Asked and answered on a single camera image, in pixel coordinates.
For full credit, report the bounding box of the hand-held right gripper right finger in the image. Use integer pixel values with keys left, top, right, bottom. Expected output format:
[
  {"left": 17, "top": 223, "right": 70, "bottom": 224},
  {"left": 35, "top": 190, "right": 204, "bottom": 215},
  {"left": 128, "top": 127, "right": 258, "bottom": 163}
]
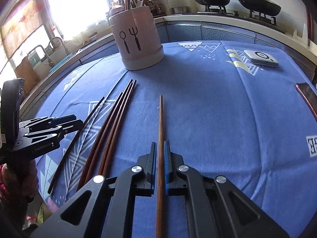
[{"left": 163, "top": 140, "right": 290, "bottom": 238}]

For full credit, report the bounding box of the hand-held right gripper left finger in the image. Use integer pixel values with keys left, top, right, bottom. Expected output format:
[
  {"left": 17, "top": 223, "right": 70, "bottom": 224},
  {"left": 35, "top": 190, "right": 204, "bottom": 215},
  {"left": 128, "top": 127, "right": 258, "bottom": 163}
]
[{"left": 30, "top": 142, "right": 158, "bottom": 238}]

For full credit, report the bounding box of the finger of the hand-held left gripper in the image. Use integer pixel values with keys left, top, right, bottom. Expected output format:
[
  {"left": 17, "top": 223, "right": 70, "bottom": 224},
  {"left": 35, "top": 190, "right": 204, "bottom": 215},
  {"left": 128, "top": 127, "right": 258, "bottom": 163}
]
[
  {"left": 26, "top": 113, "right": 78, "bottom": 130},
  {"left": 25, "top": 119, "right": 85, "bottom": 142}
]

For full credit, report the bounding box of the pink utensil holder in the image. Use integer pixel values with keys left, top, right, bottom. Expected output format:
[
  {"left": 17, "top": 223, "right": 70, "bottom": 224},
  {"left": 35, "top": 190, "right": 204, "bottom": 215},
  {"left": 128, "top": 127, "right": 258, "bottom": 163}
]
[{"left": 108, "top": 6, "right": 165, "bottom": 71}]

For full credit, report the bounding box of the person's left forearm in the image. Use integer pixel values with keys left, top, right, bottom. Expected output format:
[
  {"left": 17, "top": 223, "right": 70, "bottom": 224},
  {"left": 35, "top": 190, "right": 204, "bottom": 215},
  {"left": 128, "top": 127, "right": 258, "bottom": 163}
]
[{"left": 0, "top": 191, "right": 31, "bottom": 230}]

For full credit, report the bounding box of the person's left hand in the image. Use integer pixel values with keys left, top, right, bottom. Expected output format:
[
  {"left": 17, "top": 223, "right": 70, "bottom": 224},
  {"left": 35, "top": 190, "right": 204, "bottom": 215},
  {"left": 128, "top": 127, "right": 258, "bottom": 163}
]
[{"left": 0, "top": 164, "right": 24, "bottom": 199}]

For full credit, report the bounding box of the wooden cutting board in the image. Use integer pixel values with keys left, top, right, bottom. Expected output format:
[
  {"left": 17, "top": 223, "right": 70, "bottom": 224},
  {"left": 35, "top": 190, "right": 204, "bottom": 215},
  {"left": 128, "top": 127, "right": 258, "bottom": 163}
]
[{"left": 13, "top": 56, "right": 40, "bottom": 88}]

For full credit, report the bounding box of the blue plastic basin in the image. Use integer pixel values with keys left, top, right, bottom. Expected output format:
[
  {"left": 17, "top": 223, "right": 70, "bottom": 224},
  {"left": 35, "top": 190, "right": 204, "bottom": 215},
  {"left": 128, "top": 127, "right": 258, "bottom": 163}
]
[{"left": 49, "top": 53, "right": 75, "bottom": 73}]

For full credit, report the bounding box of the steel kitchen faucet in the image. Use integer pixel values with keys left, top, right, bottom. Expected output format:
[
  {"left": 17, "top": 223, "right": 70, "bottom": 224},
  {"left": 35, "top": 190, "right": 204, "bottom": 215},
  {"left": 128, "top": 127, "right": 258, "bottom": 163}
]
[
  {"left": 50, "top": 37, "right": 69, "bottom": 63},
  {"left": 32, "top": 45, "right": 50, "bottom": 65}
]

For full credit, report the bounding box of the blue printed tablecloth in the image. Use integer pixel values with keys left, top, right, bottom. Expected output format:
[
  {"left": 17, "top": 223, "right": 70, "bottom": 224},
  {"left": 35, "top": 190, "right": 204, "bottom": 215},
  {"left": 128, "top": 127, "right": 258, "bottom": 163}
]
[{"left": 35, "top": 40, "right": 317, "bottom": 238}]

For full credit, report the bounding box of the orange window blind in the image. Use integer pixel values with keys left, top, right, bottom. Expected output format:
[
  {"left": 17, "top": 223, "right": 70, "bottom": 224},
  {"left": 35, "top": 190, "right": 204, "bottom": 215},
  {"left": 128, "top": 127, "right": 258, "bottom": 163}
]
[{"left": 0, "top": 0, "right": 48, "bottom": 53}]

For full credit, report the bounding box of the kitchen window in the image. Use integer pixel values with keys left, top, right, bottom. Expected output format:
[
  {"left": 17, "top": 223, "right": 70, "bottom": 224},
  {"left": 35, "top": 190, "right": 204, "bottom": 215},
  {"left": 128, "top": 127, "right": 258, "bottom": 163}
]
[{"left": 0, "top": 0, "right": 120, "bottom": 63}]

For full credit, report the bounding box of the cooking oil bottle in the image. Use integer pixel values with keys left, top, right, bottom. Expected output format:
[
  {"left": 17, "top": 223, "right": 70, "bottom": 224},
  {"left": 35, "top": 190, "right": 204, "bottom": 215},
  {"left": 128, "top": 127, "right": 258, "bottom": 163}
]
[{"left": 109, "top": 1, "right": 125, "bottom": 18}]

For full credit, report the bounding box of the white square device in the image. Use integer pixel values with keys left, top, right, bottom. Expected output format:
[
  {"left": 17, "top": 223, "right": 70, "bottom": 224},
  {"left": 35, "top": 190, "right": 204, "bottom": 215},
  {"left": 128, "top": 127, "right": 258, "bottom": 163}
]
[{"left": 244, "top": 49, "right": 279, "bottom": 68}]

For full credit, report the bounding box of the rose gold smartphone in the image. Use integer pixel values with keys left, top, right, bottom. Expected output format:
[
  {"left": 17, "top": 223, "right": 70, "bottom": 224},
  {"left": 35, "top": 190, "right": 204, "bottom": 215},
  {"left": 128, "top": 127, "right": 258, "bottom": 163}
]
[{"left": 295, "top": 82, "right": 317, "bottom": 120}]

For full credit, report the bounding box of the black gas stove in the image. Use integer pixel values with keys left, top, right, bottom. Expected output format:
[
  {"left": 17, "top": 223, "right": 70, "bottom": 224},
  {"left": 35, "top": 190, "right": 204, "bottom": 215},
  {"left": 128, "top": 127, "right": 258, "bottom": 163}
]
[{"left": 182, "top": 4, "right": 286, "bottom": 33}]

